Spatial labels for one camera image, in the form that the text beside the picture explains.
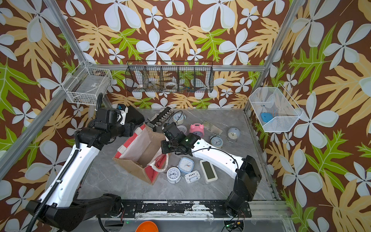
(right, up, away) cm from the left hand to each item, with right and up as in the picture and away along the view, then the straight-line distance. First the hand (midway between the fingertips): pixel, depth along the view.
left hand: (129, 123), depth 73 cm
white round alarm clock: (+23, -30, +9) cm, 39 cm away
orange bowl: (+11, -49, -6) cm, 50 cm away
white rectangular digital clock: (+43, -28, +11) cm, 53 cm away
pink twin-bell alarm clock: (+38, -4, +22) cm, 44 cm away
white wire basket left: (-32, +23, +12) cm, 41 cm away
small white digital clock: (+33, -32, +10) cm, 47 cm away
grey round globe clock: (+62, -7, +23) cm, 67 cm away
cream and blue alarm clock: (+24, +6, +38) cm, 45 cm away
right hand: (+16, -12, +4) cm, 21 cm away
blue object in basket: (+75, +4, +7) cm, 76 cm away
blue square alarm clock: (+30, -26, +13) cm, 41 cm away
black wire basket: (+18, +32, +24) cm, 44 cm away
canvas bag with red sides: (+1, -18, +16) cm, 24 cm away
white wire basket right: (+83, +13, +11) cm, 85 cm away
